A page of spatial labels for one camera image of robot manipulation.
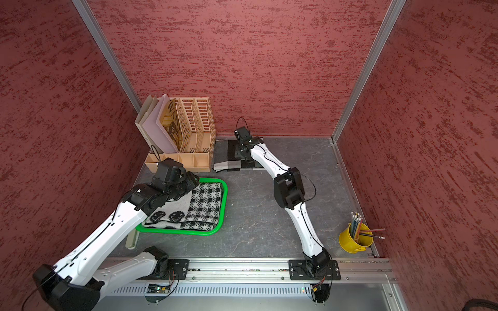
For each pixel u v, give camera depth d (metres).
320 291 0.69
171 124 1.00
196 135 1.21
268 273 0.74
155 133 0.94
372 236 0.74
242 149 0.75
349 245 0.72
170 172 0.56
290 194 0.62
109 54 0.83
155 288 0.71
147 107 0.92
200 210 0.82
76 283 0.38
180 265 0.76
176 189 0.61
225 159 1.07
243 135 0.81
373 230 0.71
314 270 0.64
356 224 0.71
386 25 0.75
